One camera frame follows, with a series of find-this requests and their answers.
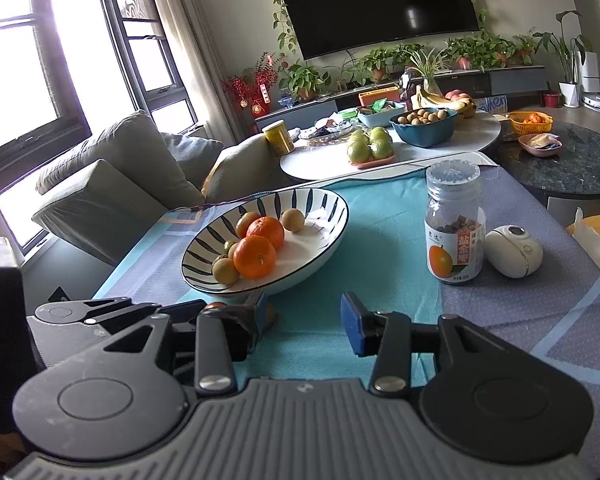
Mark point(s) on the clear jar with orange label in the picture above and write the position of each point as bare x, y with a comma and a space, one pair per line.
452, 240

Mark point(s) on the light blue snack container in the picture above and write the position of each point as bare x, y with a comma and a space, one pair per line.
380, 119

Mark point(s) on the white tower appliance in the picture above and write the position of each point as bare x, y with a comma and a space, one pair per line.
591, 72

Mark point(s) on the beige curtain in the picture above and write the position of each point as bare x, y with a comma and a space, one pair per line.
190, 35

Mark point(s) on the glass plate with dark snacks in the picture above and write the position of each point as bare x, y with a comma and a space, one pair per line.
325, 135

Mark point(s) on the beige cushion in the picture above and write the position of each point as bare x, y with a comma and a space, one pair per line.
240, 170

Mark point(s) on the dark-framed window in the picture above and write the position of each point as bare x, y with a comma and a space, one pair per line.
125, 60
75, 85

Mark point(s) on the orange box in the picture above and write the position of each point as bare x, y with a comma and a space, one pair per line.
378, 96

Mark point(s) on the striped white ceramic bowl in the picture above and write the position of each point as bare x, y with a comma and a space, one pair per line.
310, 245

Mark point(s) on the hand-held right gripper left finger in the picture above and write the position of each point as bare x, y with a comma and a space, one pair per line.
250, 330

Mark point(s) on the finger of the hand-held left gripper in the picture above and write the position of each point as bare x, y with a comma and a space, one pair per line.
187, 308

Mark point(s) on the bunch of bananas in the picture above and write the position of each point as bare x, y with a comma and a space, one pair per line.
440, 102

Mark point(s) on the spider plant in vase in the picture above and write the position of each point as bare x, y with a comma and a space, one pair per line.
427, 72

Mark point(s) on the pile of brown longans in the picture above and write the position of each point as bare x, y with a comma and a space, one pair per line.
422, 116

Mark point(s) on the red pot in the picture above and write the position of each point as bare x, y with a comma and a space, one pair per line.
553, 99

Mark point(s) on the grey television cabinet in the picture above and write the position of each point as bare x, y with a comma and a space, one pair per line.
515, 80

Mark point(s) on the small green fruit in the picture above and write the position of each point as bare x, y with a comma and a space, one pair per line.
228, 246

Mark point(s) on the grey cushion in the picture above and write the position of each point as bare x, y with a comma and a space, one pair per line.
195, 157

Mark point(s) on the yellow can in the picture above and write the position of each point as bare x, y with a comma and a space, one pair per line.
278, 139

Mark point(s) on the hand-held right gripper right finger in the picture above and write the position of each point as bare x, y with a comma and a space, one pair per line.
351, 325

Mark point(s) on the red peaches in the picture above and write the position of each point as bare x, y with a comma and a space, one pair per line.
459, 96

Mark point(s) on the pink tray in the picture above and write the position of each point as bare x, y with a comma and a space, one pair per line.
375, 164

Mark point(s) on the red festive plant decoration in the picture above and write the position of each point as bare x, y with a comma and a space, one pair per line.
252, 85

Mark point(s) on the white round device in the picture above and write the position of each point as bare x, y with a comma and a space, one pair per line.
512, 252

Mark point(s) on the pink dish with snacks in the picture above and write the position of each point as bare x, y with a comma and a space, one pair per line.
540, 147

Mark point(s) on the red tomato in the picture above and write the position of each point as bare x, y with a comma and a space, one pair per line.
215, 306

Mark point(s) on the round dark stone table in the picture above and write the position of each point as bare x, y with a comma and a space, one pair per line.
575, 160

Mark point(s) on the tall plant in white pot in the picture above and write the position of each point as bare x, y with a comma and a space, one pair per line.
567, 60

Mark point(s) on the wall-mounted black television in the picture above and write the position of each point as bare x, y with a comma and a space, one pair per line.
380, 5

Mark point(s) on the green apple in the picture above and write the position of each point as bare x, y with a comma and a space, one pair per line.
358, 152
382, 149
358, 136
380, 133

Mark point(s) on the row of potted plants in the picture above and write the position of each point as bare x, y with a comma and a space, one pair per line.
302, 77

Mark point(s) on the pile of tangerines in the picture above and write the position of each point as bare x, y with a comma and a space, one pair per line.
533, 118

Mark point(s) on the blue printed box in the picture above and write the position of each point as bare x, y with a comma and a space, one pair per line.
490, 104

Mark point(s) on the orange basket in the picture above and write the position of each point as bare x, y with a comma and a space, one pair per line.
530, 127

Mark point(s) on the white paper napkin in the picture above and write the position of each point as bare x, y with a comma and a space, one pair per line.
595, 250

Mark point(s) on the blue bowl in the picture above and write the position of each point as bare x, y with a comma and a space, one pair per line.
425, 134

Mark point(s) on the green lidded container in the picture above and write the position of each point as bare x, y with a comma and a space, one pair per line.
348, 114

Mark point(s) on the blue patterned tablecloth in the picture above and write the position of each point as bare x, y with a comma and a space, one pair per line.
390, 270

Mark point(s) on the round white table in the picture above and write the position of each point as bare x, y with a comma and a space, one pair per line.
320, 162

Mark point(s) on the grey sofa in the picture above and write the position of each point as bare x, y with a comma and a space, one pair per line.
120, 195

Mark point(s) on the yellow loquat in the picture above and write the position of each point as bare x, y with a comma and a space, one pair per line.
225, 271
292, 220

